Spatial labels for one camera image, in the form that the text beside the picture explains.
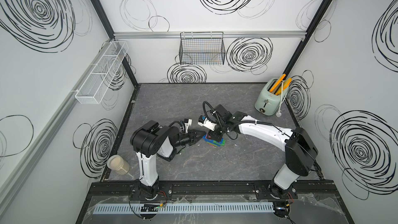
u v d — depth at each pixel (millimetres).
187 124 846
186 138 804
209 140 821
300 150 439
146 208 723
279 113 963
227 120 638
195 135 808
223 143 822
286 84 904
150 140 508
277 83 934
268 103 934
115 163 721
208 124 741
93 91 710
